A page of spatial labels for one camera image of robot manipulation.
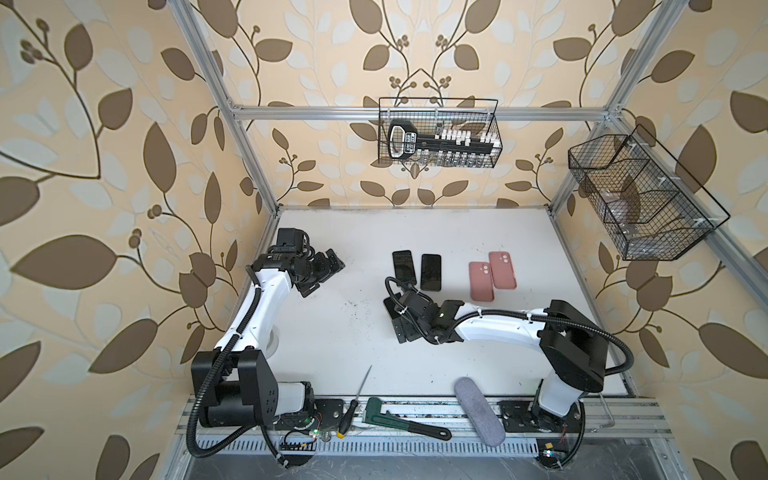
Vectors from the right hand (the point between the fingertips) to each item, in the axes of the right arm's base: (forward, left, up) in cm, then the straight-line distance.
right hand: (409, 324), depth 86 cm
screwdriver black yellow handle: (-21, +16, -3) cm, 26 cm away
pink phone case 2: (+21, -34, -4) cm, 40 cm away
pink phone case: (+15, -25, -4) cm, 30 cm away
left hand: (+11, +21, +13) cm, 27 cm away
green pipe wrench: (-22, +10, -2) cm, 24 cm away
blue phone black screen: (+19, -9, -2) cm, 21 cm away
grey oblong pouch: (-24, -16, 0) cm, 29 cm away
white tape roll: (-4, +39, 0) cm, 39 cm away
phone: (+26, 0, -7) cm, 27 cm away
